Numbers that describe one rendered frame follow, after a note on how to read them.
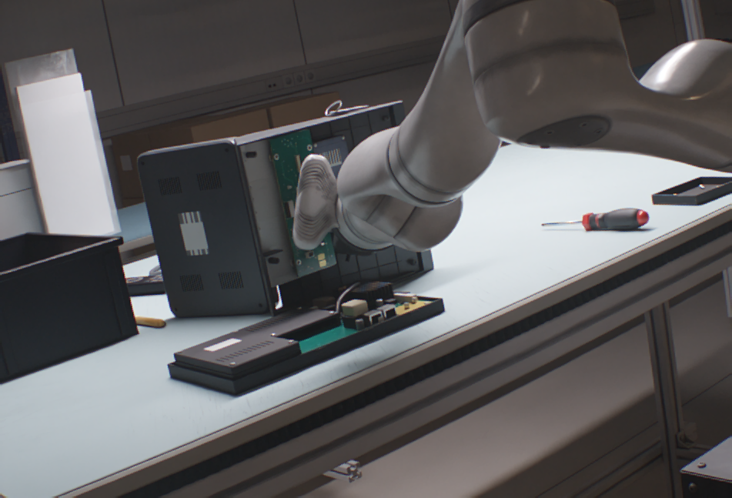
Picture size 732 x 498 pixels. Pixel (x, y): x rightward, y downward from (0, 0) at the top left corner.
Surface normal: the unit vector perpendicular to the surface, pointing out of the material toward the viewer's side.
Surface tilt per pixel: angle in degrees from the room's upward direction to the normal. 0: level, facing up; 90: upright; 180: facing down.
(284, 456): 90
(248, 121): 90
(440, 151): 117
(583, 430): 0
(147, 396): 0
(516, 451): 0
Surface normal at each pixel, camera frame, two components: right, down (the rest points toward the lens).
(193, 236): -0.47, 0.23
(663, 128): 0.44, 0.78
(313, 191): 0.24, -0.07
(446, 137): -0.31, 0.62
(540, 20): -0.22, -0.21
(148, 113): 0.62, 0.00
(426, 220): -0.03, 0.23
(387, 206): -0.20, 0.44
